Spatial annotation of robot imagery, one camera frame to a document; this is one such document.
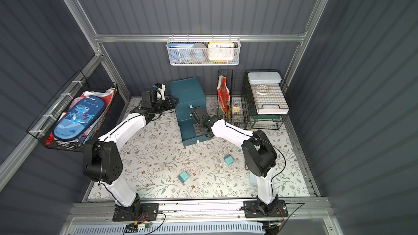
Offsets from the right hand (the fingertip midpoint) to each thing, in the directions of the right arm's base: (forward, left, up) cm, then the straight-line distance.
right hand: (203, 125), depth 92 cm
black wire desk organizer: (+34, -20, -2) cm, 39 cm away
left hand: (+8, +14, +11) cm, 19 cm away
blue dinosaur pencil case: (-14, +49, +25) cm, 56 cm away
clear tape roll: (+20, -35, +10) cm, 41 cm away
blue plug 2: (-16, -14, -9) cm, 24 cm away
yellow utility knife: (+21, -16, -9) cm, 27 cm away
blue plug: (-26, +10, -9) cm, 29 cm away
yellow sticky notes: (+20, -21, -9) cm, 31 cm away
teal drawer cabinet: (+13, +8, +11) cm, 19 cm away
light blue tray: (-27, -26, -8) cm, 38 cm away
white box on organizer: (+28, -37, +12) cm, 48 cm away
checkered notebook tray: (+9, -39, +10) cm, 41 cm away
